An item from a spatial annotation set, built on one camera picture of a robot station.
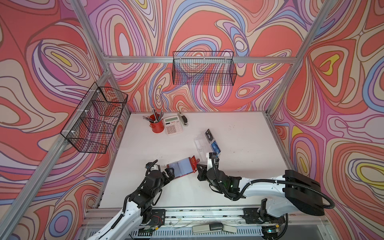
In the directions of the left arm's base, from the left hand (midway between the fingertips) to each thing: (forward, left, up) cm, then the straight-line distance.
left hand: (172, 171), depth 85 cm
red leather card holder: (+4, -6, -4) cm, 8 cm away
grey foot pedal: (-27, -21, +1) cm, 34 cm away
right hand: (-1, -14, +5) cm, 15 cm away
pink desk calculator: (+35, +3, -1) cm, 36 cm away
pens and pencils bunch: (+37, +14, +5) cm, 40 cm away
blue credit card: (+13, -25, +5) cm, 29 cm away
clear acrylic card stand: (+18, -20, +1) cm, 27 cm away
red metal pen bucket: (+33, +14, +3) cm, 36 cm away
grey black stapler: (+41, -4, 0) cm, 42 cm away
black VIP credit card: (+22, -22, +6) cm, 32 cm away
